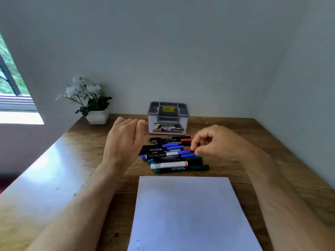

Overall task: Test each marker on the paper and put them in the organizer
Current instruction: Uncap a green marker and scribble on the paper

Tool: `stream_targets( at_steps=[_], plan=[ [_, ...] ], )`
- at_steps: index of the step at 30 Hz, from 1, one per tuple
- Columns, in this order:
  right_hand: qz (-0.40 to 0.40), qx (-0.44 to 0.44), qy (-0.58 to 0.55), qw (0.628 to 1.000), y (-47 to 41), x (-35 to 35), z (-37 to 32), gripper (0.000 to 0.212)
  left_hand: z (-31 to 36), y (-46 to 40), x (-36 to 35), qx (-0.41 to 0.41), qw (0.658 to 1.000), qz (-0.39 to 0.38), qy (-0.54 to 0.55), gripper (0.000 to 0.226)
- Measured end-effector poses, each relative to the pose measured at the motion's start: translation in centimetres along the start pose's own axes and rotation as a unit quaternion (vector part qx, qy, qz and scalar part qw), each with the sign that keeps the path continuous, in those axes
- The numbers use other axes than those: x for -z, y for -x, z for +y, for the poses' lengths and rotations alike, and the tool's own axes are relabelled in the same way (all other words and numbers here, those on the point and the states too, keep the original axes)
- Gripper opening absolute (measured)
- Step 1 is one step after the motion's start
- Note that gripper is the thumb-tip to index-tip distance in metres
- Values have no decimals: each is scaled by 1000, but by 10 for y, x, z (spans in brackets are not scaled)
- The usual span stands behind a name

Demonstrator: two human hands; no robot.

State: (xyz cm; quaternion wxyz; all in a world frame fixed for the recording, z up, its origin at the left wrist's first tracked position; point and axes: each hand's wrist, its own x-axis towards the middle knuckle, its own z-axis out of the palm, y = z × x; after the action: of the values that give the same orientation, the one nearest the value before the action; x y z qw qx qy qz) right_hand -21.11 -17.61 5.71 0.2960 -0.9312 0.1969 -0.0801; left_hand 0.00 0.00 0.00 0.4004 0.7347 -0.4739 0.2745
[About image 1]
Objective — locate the person's right hand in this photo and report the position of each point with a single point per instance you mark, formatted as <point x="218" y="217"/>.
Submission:
<point x="222" y="143"/>

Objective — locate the person's left hand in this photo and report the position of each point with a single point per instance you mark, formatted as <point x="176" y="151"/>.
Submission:
<point x="123" y="143"/>

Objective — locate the pile of assorted markers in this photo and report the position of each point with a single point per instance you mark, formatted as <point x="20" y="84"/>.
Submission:
<point x="172" y="153"/>

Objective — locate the white barrel black cap marker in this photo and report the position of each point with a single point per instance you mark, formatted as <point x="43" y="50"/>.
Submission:
<point x="170" y="164"/>

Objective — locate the white paper sheet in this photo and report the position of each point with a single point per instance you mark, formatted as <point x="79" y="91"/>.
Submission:
<point x="188" y="214"/>

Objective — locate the person's left forearm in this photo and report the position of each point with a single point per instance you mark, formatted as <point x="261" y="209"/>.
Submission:
<point x="78" y="214"/>

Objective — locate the person's right forearm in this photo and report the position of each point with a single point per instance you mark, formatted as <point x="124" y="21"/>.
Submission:
<point x="282" y="206"/>

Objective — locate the white square flower pot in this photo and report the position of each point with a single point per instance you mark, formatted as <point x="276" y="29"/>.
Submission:
<point x="98" y="118"/>

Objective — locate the grey white desk organizer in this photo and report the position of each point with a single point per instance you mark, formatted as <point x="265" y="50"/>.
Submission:
<point x="167" y="120"/>

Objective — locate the artificial white flower plant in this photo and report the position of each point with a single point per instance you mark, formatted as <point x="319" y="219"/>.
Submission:
<point x="89" y="96"/>

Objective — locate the window with dark bars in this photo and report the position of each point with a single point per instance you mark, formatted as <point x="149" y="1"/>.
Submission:
<point x="15" y="104"/>

